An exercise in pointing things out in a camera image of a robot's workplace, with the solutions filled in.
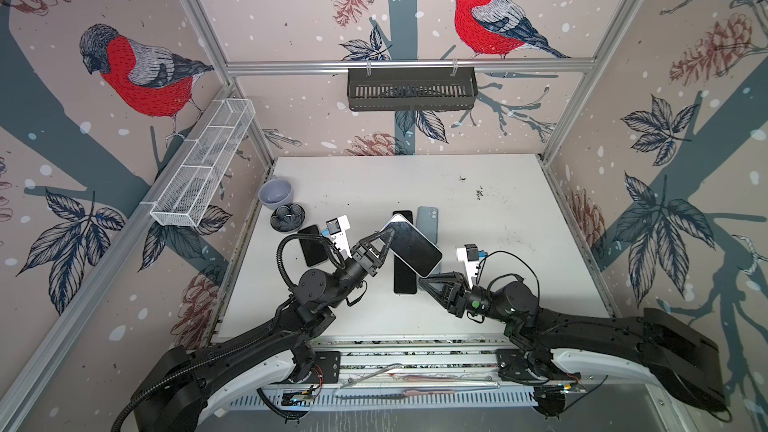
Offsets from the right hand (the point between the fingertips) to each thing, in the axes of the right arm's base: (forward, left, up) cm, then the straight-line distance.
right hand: (418, 290), depth 63 cm
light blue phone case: (+4, -4, +1) cm, 6 cm away
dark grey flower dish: (+31, +45, -19) cm, 58 cm away
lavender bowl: (+40, +52, -17) cm, 68 cm away
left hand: (+7, +6, +10) cm, 14 cm away
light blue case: (+33, -4, -23) cm, 41 cm away
